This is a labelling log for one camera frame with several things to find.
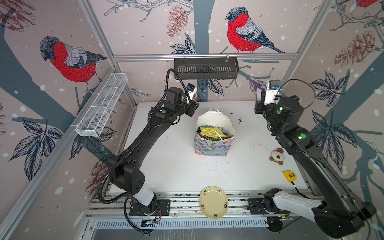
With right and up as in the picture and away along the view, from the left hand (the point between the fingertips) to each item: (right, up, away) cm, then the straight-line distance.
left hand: (196, 102), depth 76 cm
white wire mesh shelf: (-51, -11, -5) cm, 52 cm away
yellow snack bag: (+5, -16, +4) cm, 17 cm away
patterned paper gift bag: (+10, -8, +7) cm, 15 cm away
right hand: (+28, +3, -14) cm, 31 cm away
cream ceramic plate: (+9, -52, -1) cm, 53 cm away
